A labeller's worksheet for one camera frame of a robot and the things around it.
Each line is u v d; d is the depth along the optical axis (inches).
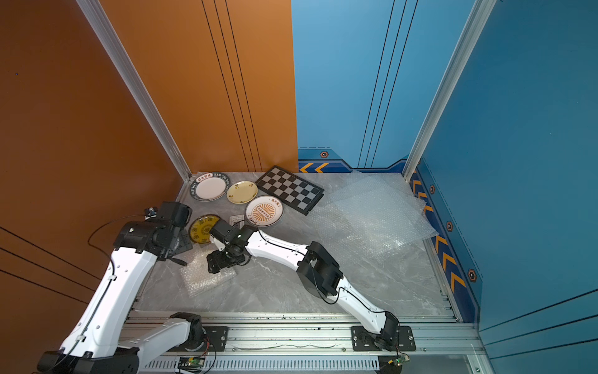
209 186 45.8
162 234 18.9
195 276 32.4
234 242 25.5
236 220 39.8
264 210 41.5
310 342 29.1
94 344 14.5
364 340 28.5
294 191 42.8
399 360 27.2
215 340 29.0
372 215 40.1
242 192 44.3
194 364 28.1
